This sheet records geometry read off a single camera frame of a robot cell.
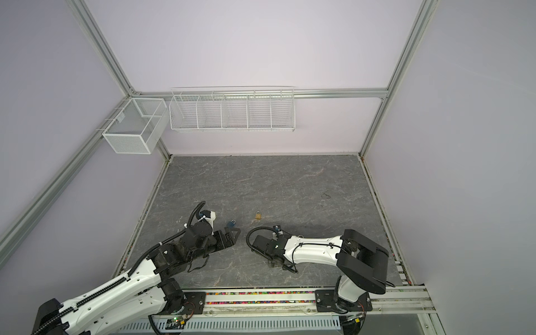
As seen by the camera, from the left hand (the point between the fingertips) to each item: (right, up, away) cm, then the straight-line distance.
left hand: (232, 237), depth 77 cm
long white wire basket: (-2, +55, +21) cm, 59 cm away
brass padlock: (+8, +5, +19) cm, 21 cm away
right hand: (+17, -11, +7) cm, 22 cm away
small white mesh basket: (-49, +46, +19) cm, 70 cm away
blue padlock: (-4, +1, +16) cm, 17 cm away
